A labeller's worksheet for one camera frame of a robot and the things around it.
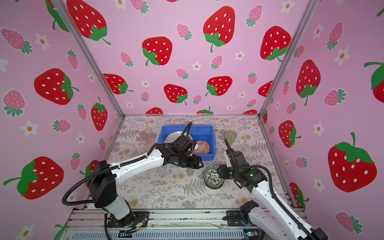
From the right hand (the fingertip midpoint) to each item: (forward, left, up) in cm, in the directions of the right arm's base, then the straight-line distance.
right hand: (219, 169), depth 78 cm
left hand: (+1, +10, +2) cm, 10 cm away
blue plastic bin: (+33, +10, -10) cm, 36 cm away
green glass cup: (+31, -8, -9) cm, 33 cm away
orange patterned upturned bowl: (+18, +10, -8) cm, 22 cm away
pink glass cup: (+23, +50, -6) cm, 55 cm away
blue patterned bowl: (-2, +3, -7) cm, 8 cm away
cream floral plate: (+25, +33, -8) cm, 42 cm away
